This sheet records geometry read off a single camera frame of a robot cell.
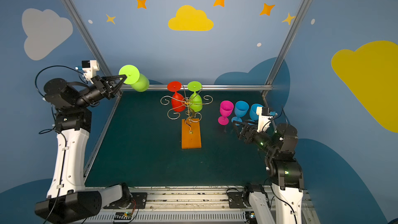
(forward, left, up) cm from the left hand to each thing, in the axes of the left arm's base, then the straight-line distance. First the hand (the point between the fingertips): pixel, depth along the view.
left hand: (124, 76), depth 57 cm
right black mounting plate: (-32, -47, -50) cm, 76 cm away
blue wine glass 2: (+11, -60, -35) cm, 70 cm away
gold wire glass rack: (+5, -22, -19) cm, 30 cm away
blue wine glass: (+16, -54, -37) cm, 67 cm away
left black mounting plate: (-33, +2, -51) cm, 60 cm away
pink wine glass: (+17, -45, -37) cm, 61 cm away
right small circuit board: (-38, -53, -52) cm, 83 cm away
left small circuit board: (-39, +8, -54) cm, 67 cm away
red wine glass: (+5, -17, -19) cm, 26 cm away
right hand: (-9, -45, -14) cm, 48 cm away
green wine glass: (+9, -26, -24) cm, 36 cm away
